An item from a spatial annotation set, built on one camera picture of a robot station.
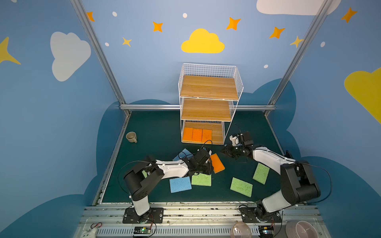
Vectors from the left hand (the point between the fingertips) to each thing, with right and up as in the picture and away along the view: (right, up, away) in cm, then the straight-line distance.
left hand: (213, 166), depth 87 cm
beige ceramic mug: (-55, +17, +15) cm, 60 cm away
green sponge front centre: (-7, -7, -2) cm, 10 cm away
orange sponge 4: (+4, 0, +3) cm, 5 cm away
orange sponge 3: (-2, +17, +17) cm, 24 cm away
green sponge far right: (+29, -5, 0) cm, 30 cm away
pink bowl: (+41, -26, -17) cm, 51 cm away
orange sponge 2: (-9, +18, +17) cm, 27 cm away
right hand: (+6, +10, +3) cm, 12 cm away
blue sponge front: (-19, -10, -3) cm, 22 cm away
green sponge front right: (+16, -11, -5) cm, 20 cm away
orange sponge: (-16, +18, +17) cm, 29 cm away
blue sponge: (-17, +6, +9) cm, 20 cm away
